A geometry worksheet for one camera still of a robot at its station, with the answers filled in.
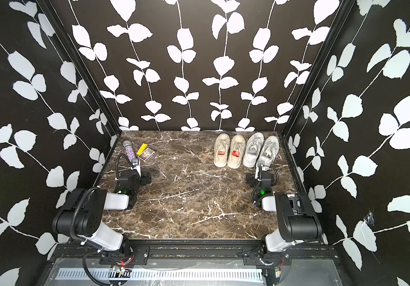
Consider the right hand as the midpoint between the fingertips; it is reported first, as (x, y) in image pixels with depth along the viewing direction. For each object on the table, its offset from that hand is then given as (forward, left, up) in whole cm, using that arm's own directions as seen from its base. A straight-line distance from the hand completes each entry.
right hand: (258, 168), depth 95 cm
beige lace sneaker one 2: (+17, +10, +1) cm, 19 cm away
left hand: (0, +64, +2) cm, 64 cm away
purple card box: (+12, +65, -4) cm, 67 cm away
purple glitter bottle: (+15, +76, -2) cm, 78 cm away
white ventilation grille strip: (-47, +46, -6) cm, 66 cm away
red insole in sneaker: (+12, +11, -2) cm, 16 cm away
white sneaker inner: (+15, 0, +3) cm, 15 cm away
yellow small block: (+20, +69, -5) cm, 72 cm away
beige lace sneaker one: (+15, +19, +1) cm, 25 cm away
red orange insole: (+12, +20, -2) cm, 23 cm away
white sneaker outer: (+11, -7, +1) cm, 13 cm away
